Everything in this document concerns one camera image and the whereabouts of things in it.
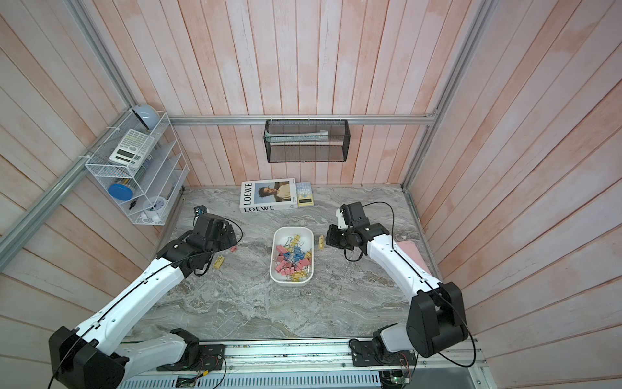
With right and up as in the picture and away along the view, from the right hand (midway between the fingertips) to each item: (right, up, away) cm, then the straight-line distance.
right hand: (325, 236), depth 85 cm
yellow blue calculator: (-8, +17, +31) cm, 37 cm away
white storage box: (-12, -9, +10) cm, 18 cm away
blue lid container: (-67, +15, -9) cm, 69 cm away
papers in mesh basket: (-1, +37, +4) cm, 37 cm away
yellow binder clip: (-1, -3, +3) cm, 4 cm away
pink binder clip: (-29, -3, -13) cm, 32 cm away
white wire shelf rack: (-59, +22, 0) cm, 63 cm away
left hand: (-36, 0, -5) cm, 37 cm away
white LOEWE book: (-25, +17, +28) cm, 41 cm away
